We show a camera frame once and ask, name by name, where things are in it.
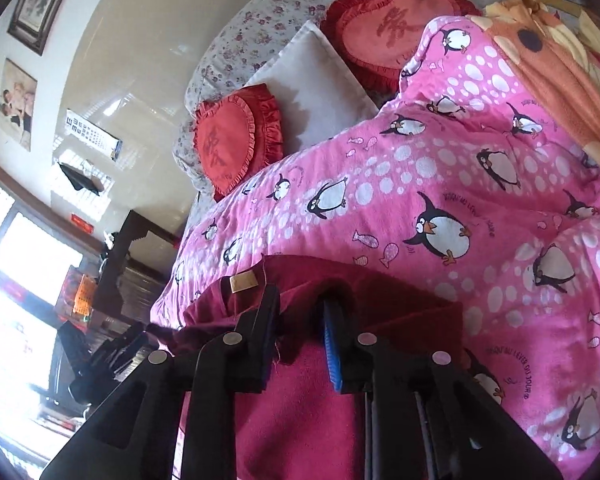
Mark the pink penguin print blanket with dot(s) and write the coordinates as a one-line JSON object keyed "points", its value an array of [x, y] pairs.
{"points": [[430, 170]]}

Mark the framed wall picture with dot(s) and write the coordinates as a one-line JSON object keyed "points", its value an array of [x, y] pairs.
{"points": [[40, 5]]}

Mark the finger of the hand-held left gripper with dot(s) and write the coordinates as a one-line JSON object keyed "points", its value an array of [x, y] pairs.
{"points": [[122, 347]]}

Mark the red heart cushion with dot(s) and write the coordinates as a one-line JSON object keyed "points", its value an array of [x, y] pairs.
{"points": [[230, 140], [380, 35]]}

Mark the red paper wall sign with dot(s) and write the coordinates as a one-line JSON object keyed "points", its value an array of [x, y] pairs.
{"points": [[81, 221]]}

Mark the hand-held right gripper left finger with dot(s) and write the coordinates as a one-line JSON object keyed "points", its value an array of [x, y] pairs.
{"points": [[266, 350]]}

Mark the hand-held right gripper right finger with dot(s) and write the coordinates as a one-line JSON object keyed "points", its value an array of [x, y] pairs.
{"points": [[332, 355]]}

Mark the maroon fleece garment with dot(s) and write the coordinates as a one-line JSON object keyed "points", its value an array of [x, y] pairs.
{"points": [[380, 300]]}

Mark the dark wooden desk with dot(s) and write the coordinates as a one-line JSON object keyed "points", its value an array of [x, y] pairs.
{"points": [[135, 240]]}

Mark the dark hanging cloth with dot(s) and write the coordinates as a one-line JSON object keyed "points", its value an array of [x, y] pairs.
{"points": [[80, 177]]}

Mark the white pillow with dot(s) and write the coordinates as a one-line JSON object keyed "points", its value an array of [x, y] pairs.
{"points": [[315, 90]]}

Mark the orange plastic basket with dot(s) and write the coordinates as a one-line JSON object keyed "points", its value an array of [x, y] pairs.
{"points": [[86, 294]]}

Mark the wall poster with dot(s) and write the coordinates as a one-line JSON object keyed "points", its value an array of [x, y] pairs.
{"points": [[17, 105]]}

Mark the wall calendar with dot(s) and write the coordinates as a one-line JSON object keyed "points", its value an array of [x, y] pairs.
{"points": [[92, 132]]}

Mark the orange cartoon blanket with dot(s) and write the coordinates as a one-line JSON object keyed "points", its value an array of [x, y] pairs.
{"points": [[550, 70]]}

